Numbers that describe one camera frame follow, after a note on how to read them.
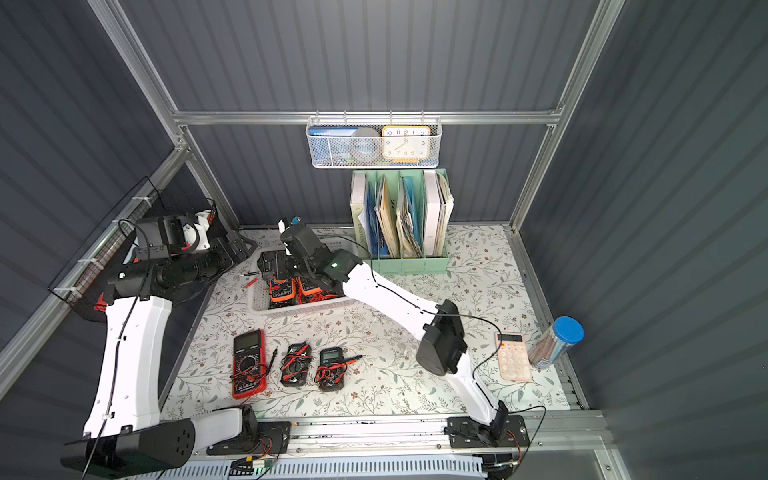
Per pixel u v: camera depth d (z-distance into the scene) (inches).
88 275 24.4
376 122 35.0
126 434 14.3
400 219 36.9
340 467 27.8
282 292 36.8
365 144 35.6
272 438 28.9
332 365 32.3
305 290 35.9
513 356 34.1
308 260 22.4
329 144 36.6
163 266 18.0
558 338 27.9
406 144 34.9
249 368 32.1
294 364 32.5
